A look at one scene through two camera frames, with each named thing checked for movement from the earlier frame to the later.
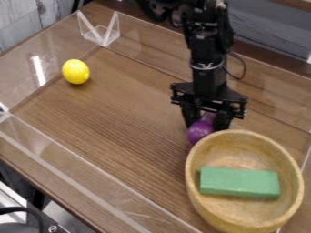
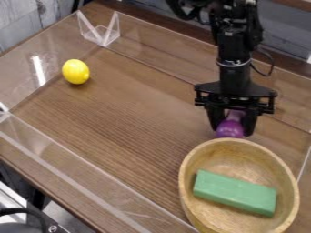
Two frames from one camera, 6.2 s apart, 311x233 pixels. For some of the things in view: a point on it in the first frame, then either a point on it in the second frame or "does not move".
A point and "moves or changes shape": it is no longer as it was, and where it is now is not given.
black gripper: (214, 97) → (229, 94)
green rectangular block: (240, 182) → (237, 193)
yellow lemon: (76, 71) does not move
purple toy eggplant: (201, 127) → (232, 126)
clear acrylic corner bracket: (98, 34) does not move
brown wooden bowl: (245, 149) moves or changes shape
